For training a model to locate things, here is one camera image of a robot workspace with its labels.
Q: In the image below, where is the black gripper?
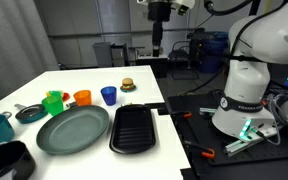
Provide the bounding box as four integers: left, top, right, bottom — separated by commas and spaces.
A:
147, 1, 172, 58

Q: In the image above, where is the orange plastic cup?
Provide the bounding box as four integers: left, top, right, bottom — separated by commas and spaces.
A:
73, 89, 93, 107

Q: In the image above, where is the blue plastic cup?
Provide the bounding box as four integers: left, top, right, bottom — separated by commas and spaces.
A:
100, 85, 118, 107

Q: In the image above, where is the green plastic cup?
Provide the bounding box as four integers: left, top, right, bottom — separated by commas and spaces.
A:
41, 94, 65, 117

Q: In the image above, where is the gray round plate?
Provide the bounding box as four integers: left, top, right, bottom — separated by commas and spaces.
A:
36, 104, 111, 156

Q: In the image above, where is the dark desk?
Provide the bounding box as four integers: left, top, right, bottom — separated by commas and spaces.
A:
135, 46, 169, 79

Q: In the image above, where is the black chair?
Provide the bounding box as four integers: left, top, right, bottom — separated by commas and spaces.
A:
168, 39, 200, 81

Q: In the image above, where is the toy hamburger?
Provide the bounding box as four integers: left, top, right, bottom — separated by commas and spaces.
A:
121, 77, 135, 90

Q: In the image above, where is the blue barrel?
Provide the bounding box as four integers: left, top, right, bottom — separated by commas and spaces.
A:
196, 31, 230, 74

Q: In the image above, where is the gray bin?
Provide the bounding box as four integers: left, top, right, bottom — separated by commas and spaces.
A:
92, 42, 114, 68

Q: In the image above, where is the small teal saucer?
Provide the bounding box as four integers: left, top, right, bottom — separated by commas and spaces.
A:
119, 84, 137, 93

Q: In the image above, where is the black orange-tipped clamp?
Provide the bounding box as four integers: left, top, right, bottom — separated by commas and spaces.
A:
183, 139, 216, 160
169, 110, 193, 122

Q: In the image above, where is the black rectangular tray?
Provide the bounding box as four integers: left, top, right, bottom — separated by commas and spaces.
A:
109, 104, 157, 155

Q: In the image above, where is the black perforated base board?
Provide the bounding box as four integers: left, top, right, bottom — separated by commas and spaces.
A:
167, 93, 288, 168

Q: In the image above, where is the green cream toy food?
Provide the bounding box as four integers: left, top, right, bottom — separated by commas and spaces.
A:
45, 89, 64, 98

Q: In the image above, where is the gray curtain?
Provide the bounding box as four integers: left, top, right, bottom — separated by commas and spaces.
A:
0, 0, 60, 111

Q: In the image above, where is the black cooking pot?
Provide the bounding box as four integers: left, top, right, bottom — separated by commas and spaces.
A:
0, 140, 37, 180

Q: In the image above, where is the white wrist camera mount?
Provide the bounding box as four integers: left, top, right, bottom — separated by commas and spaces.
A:
137, 0, 197, 16

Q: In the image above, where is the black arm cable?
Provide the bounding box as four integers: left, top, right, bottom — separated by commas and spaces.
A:
178, 0, 287, 98

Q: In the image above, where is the black flat bracket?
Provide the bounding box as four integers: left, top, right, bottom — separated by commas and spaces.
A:
143, 101, 170, 116

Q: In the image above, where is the aluminum profile rail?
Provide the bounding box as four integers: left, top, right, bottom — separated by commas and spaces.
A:
223, 128, 282, 156

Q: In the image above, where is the gray cable bundle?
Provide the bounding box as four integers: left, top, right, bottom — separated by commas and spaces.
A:
260, 93, 288, 146

